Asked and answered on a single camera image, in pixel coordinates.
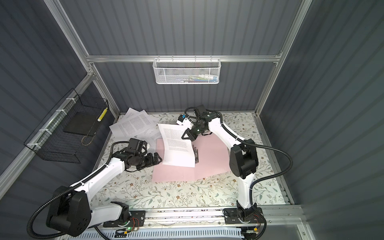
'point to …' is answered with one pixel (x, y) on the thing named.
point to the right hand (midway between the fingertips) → (185, 138)
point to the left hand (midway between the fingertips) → (155, 161)
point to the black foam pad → (84, 123)
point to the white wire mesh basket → (187, 71)
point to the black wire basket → (50, 142)
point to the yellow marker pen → (99, 119)
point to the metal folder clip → (196, 154)
